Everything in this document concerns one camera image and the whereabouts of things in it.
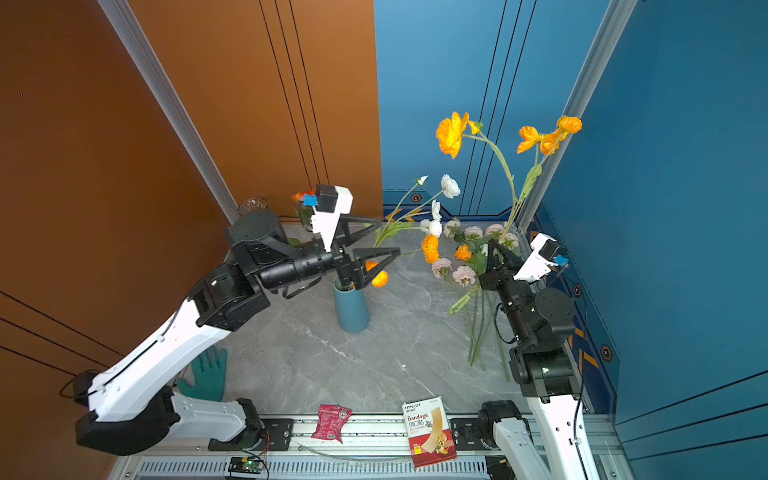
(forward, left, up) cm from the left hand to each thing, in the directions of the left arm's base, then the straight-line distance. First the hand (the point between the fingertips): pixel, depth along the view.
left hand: (388, 234), depth 48 cm
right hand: (+8, -19, -10) cm, 23 cm away
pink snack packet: (-18, +14, -50) cm, 55 cm away
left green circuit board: (-27, +34, -53) cm, 68 cm away
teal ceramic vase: (+8, +11, -37) cm, 39 cm away
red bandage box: (-21, -10, -47) cm, 52 cm away
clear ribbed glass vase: (+43, +47, -32) cm, 71 cm away
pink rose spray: (+45, -30, -47) cm, 72 cm away
